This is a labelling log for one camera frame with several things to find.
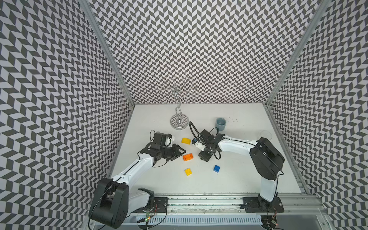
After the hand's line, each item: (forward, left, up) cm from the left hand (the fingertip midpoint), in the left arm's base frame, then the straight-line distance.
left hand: (184, 153), depth 82 cm
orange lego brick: (+1, -2, -7) cm, 8 cm away
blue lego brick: (-6, -19, -8) cm, 22 cm away
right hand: (+3, -13, -9) cm, 16 cm away
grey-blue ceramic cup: (+25, -25, -4) cm, 36 cm away
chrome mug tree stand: (+30, +5, -8) cm, 31 cm away
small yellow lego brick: (-8, -3, -8) cm, 11 cm away
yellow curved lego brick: (+13, -1, -8) cm, 15 cm away
